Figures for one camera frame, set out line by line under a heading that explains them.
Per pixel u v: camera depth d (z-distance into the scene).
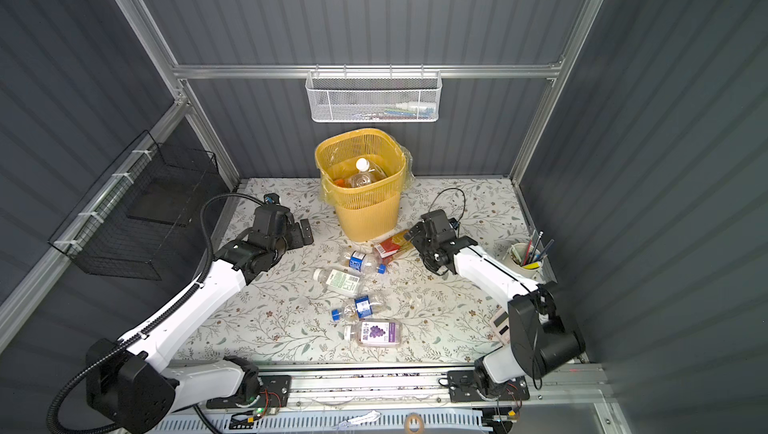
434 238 0.68
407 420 0.70
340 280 0.89
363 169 0.91
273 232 0.61
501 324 0.81
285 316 0.87
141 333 0.41
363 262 0.92
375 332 0.79
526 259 0.88
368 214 0.87
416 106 0.91
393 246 0.94
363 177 0.90
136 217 0.75
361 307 0.82
